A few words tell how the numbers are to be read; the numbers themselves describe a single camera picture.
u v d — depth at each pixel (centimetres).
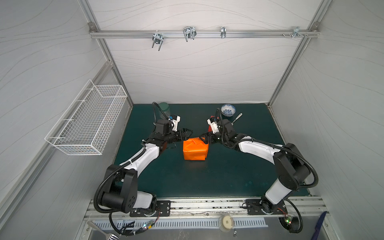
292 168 46
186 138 75
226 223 61
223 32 78
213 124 80
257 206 75
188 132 77
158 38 80
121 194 42
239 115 112
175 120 78
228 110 115
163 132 68
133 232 65
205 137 79
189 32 77
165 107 107
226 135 69
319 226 70
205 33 78
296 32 77
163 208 74
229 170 86
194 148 80
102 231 67
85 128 68
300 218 70
